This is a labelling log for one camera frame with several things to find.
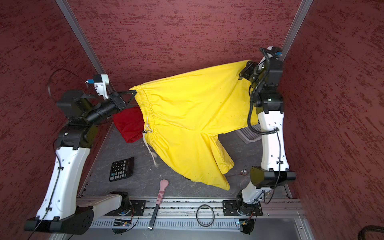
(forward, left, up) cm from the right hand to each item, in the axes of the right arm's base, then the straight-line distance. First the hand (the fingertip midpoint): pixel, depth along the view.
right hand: (245, 64), depth 64 cm
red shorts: (+7, +69, -47) cm, 84 cm away
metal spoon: (-29, -5, -51) cm, 59 cm away
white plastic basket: (-10, -10, -42) cm, 44 cm away
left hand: (-14, +46, -5) cm, 48 cm away
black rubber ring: (-49, +23, -52) cm, 75 cm away
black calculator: (-25, +67, -50) cm, 87 cm away
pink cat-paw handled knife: (-34, +41, -52) cm, 74 cm away
